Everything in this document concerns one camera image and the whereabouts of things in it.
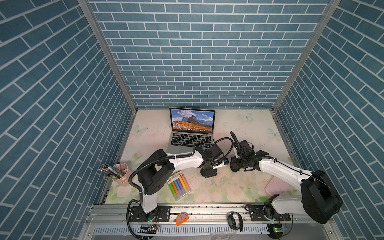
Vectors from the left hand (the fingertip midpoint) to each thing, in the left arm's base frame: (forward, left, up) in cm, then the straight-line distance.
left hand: (214, 171), depth 88 cm
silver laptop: (+29, +15, +5) cm, 33 cm away
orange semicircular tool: (-24, +18, +2) cm, 30 cm away
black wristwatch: (-26, -6, +3) cm, 27 cm away
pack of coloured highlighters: (-8, +20, -1) cm, 22 cm away
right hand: (+4, -11, +3) cm, 12 cm away
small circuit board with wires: (-28, +34, -4) cm, 44 cm away
